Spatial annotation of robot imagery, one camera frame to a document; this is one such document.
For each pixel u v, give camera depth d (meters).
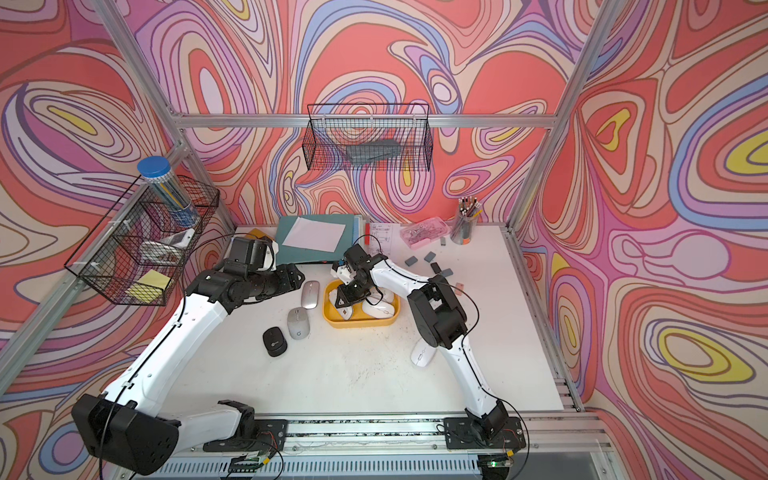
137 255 0.74
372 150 0.88
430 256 1.11
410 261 1.08
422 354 0.84
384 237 1.16
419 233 1.18
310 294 0.99
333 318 0.91
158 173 0.71
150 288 0.64
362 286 0.84
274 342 0.86
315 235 1.12
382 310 0.93
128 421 0.37
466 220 1.06
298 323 0.91
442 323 0.59
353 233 1.16
